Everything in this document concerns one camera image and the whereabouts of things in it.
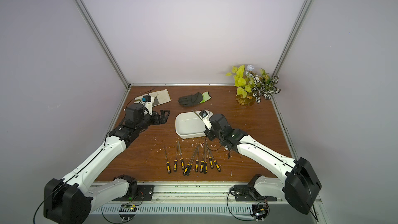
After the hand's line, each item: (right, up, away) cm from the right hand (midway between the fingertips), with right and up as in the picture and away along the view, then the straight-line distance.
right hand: (208, 120), depth 80 cm
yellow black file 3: (-18, -23, +3) cm, 29 cm away
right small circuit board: (+24, -40, -11) cm, 48 cm away
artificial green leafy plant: (+31, +20, +7) cm, 38 cm away
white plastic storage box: (-12, -6, +19) cm, 24 cm away
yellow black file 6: (-6, -23, +3) cm, 24 cm away
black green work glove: (-9, +11, +30) cm, 33 cm away
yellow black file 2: (-22, -24, +3) cm, 33 cm away
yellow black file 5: (-9, -24, +1) cm, 26 cm away
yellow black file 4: (-15, -22, +3) cm, 26 cm away
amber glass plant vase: (+29, +10, +27) cm, 41 cm away
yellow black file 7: (-3, -23, +2) cm, 24 cm away
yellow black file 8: (+1, -22, +3) cm, 22 cm away
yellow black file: (-6, +3, +2) cm, 7 cm away
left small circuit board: (-39, -43, -8) cm, 58 cm away
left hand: (-23, +5, 0) cm, 24 cm away
